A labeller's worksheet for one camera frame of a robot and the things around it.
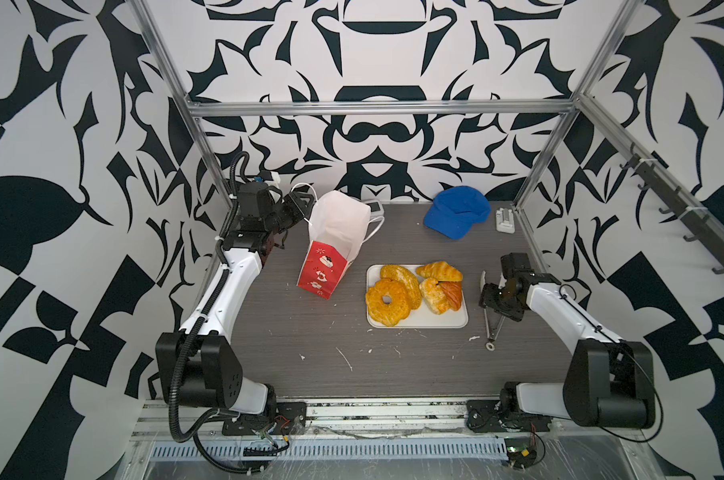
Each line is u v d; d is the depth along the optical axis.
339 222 0.95
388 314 0.87
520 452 0.71
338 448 0.65
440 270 0.92
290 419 0.73
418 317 0.90
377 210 1.14
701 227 0.55
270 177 0.72
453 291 0.93
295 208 0.70
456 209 1.17
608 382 0.42
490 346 0.85
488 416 0.74
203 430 0.44
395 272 0.95
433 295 0.89
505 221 1.14
